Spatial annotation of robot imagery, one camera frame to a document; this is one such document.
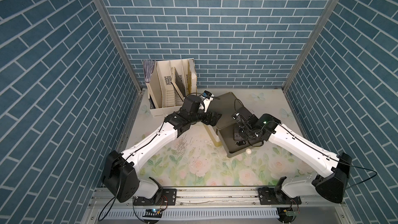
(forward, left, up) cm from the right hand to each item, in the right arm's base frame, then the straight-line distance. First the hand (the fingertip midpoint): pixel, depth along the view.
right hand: (236, 135), depth 76 cm
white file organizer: (+30, +47, -9) cm, 56 cm away
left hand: (+8, +10, +7) cm, 14 cm away
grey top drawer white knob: (-1, +5, 0) cm, 5 cm away
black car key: (-2, -2, -3) cm, 5 cm away
